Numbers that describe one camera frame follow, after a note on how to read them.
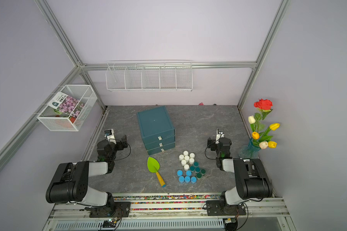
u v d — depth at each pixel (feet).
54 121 2.43
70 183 1.50
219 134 2.65
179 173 2.73
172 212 2.42
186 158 2.92
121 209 2.37
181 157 2.92
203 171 2.78
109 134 2.59
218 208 2.42
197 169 2.78
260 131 2.53
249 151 2.64
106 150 2.32
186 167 2.79
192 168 2.78
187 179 2.65
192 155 2.99
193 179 2.65
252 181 1.46
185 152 3.00
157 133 2.57
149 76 3.27
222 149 2.36
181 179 2.65
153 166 2.92
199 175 2.73
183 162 2.87
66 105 2.42
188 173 2.71
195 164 2.86
